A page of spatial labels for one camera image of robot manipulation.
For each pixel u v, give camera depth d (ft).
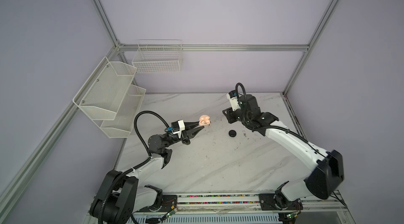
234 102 2.29
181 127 1.84
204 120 2.08
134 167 1.59
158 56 3.14
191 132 2.01
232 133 3.22
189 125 2.12
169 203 2.42
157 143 1.89
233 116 2.30
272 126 1.76
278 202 2.14
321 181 1.61
